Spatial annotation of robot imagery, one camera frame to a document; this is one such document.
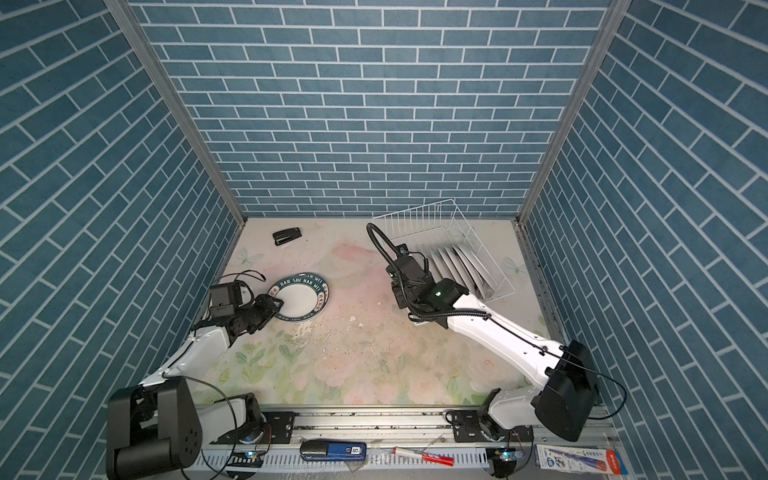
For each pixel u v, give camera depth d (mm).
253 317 767
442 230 1155
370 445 722
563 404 444
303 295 961
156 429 403
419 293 569
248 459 722
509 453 717
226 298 680
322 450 666
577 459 692
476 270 866
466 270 866
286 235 1132
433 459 693
